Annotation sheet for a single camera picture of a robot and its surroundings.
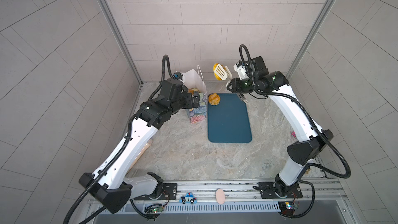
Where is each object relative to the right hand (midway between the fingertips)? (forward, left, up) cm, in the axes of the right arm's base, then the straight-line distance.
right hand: (227, 87), depth 74 cm
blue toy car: (-40, +22, -28) cm, 53 cm away
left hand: (-6, +16, +2) cm, 17 cm away
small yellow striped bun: (+6, +4, +1) cm, 8 cm away
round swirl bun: (+14, +5, -25) cm, 29 cm away
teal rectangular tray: (-2, -2, -29) cm, 30 cm away
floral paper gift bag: (+19, +17, -14) cm, 29 cm away
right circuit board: (-45, -22, -32) cm, 60 cm away
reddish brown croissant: (+15, +18, -17) cm, 29 cm away
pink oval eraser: (-40, +7, -28) cm, 49 cm away
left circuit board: (-43, +36, -27) cm, 62 cm away
